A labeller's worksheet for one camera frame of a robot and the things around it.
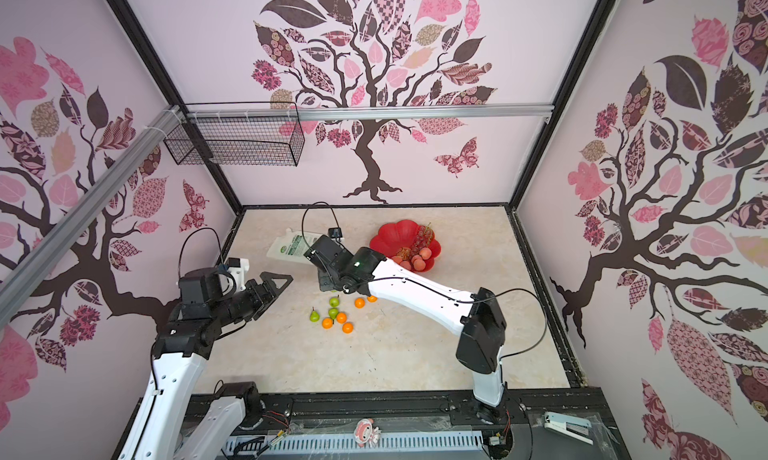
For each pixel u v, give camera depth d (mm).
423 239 1035
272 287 641
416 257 1017
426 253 1012
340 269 549
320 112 923
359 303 920
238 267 671
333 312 899
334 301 921
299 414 742
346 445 697
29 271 512
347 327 871
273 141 794
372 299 923
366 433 682
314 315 894
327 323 874
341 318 890
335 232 674
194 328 495
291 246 1067
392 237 1088
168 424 421
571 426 701
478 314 460
